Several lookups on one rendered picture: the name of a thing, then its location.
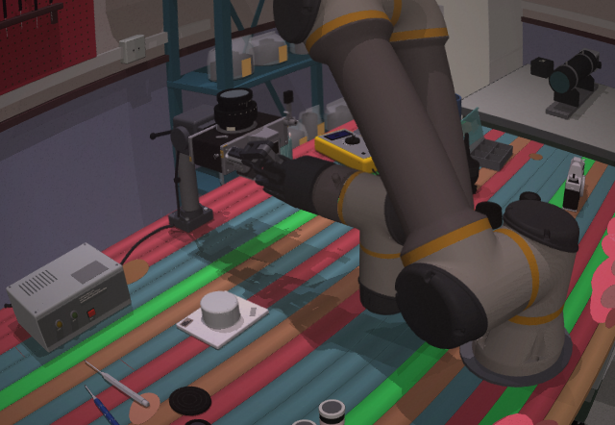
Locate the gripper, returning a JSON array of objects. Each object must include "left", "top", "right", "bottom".
[{"left": 238, "top": 139, "right": 333, "bottom": 213}]

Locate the white tray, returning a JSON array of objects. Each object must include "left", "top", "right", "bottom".
[{"left": 175, "top": 298, "right": 271, "bottom": 350}]

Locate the black lens cap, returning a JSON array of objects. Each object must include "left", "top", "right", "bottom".
[{"left": 168, "top": 385, "right": 213, "bottom": 416}]

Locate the translucent bottle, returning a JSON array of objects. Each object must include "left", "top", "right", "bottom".
[
  {"left": 297, "top": 107, "right": 322, "bottom": 140},
  {"left": 323, "top": 97, "right": 357, "bottom": 133}
]

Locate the yellow meter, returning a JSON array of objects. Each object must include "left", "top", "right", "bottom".
[{"left": 313, "top": 128, "right": 377, "bottom": 175}]

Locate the translucent jar with yellow label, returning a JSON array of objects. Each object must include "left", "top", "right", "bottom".
[
  {"left": 207, "top": 41, "right": 255, "bottom": 83},
  {"left": 251, "top": 30, "right": 290, "bottom": 67}
]

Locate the teal shelf unit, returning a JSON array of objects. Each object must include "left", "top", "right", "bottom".
[{"left": 160, "top": 0, "right": 329, "bottom": 125}]

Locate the grey parts organizer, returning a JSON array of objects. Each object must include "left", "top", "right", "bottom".
[{"left": 469, "top": 137, "right": 514, "bottom": 172}]

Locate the grey control box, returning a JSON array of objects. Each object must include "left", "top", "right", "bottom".
[{"left": 6, "top": 241, "right": 133, "bottom": 353}]

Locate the red pegboard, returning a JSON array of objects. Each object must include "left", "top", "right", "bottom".
[{"left": 0, "top": 0, "right": 98, "bottom": 97}]

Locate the grey screwdriver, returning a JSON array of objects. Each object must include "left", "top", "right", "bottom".
[{"left": 85, "top": 360, "right": 152, "bottom": 409}]

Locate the white side table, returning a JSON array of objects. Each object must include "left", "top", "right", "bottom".
[{"left": 459, "top": 62, "right": 615, "bottom": 158}]

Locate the blue screwdriver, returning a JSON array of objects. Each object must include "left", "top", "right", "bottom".
[{"left": 84, "top": 385, "right": 122, "bottom": 425}]

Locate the small black box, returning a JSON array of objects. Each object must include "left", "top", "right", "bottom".
[{"left": 529, "top": 57, "right": 554, "bottom": 79}]

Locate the black and white small device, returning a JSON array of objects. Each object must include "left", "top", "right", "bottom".
[{"left": 562, "top": 156, "right": 589, "bottom": 213}]

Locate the black scope on stand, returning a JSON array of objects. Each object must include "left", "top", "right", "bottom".
[{"left": 544, "top": 49, "right": 604, "bottom": 120}]

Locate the black and silver camera body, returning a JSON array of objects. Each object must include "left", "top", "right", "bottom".
[{"left": 188, "top": 115, "right": 290, "bottom": 177}]

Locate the black camera lens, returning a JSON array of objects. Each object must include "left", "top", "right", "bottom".
[{"left": 213, "top": 87, "right": 261, "bottom": 134}]

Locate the grey camera stand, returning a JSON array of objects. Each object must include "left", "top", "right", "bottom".
[{"left": 167, "top": 110, "right": 218, "bottom": 233}]

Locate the black cable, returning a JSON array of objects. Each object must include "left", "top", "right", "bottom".
[{"left": 121, "top": 224, "right": 180, "bottom": 266}]

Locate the grey round post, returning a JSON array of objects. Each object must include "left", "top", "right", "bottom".
[{"left": 199, "top": 290, "right": 243, "bottom": 332}]

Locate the white wall socket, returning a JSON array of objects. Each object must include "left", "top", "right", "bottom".
[{"left": 119, "top": 34, "right": 147, "bottom": 64}]

